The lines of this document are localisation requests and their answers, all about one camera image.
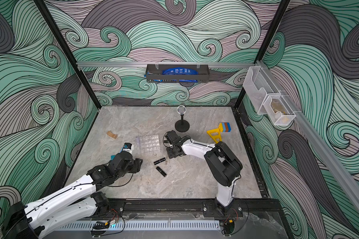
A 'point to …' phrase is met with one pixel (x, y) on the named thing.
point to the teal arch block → (112, 157)
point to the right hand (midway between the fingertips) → (175, 151)
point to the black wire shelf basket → (153, 73)
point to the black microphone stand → (182, 125)
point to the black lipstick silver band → (159, 161)
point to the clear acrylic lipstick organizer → (149, 143)
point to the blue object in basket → (178, 71)
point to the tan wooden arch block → (111, 134)
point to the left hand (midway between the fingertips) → (140, 159)
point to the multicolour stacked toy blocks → (225, 127)
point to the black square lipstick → (161, 172)
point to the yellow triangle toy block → (217, 138)
